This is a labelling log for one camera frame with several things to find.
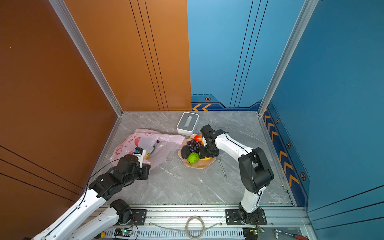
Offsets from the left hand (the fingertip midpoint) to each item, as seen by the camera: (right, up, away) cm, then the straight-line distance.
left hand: (152, 164), depth 78 cm
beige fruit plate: (+26, -3, +12) cm, 29 cm away
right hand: (+29, +2, +12) cm, 31 cm away
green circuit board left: (-12, -31, -7) cm, 33 cm away
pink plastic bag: (-6, +13, +8) cm, 16 cm away
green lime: (+22, +1, +9) cm, 24 cm away
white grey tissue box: (+17, +22, +33) cm, 43 cm away
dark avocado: (+16, +5, +12) cm, 21 cm away
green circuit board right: (+52, -29, -8) cm, 60 cm away
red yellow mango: (+24, +12, +17) cm, 32 cm away
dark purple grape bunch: (+22, +8, +14) cm, 27 cm away
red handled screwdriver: (+71, -31, -9) cm, 78 cm away
